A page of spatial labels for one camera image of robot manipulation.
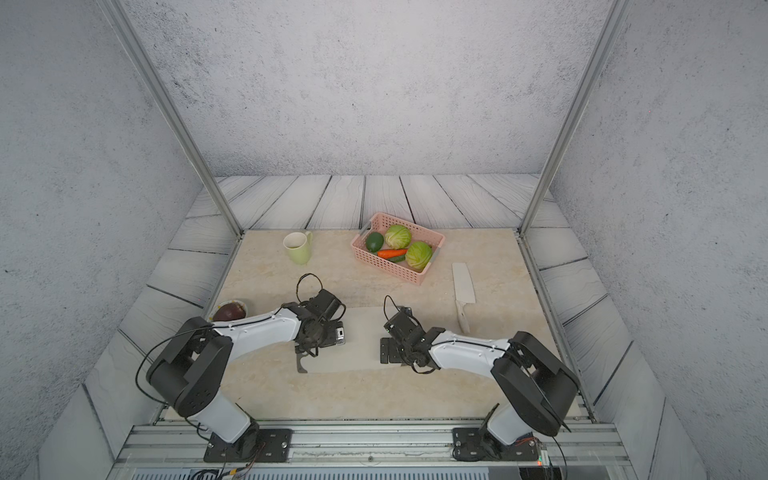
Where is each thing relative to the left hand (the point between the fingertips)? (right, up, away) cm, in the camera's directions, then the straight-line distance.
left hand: (336, 343), depth 91 cm
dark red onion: (-32, +10, 0) cm, 33 cm away
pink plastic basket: (+12, +39, +28) cm, 49 cm away
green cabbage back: (+19, +33, +20) cm, 43 cm away
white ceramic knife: (+41, +14, +11) cm, 44 cm away
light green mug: (-15, +29, +14) cm, 36 cm away
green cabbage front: (+26, +26, +13) cm, 39 cm away
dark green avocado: (+10, +31, +22) cm, 40 cm away
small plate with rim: (-38, +8, 0) cm, 39 cm away
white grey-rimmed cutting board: (+7, -1, +1) cm, 8 cm away
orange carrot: (+16, +27, +18) cm, 36 cm away
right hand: (+18, -2, -4) cm, 18 cm away
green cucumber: (+19, +25, +18) cm, 36 cm away
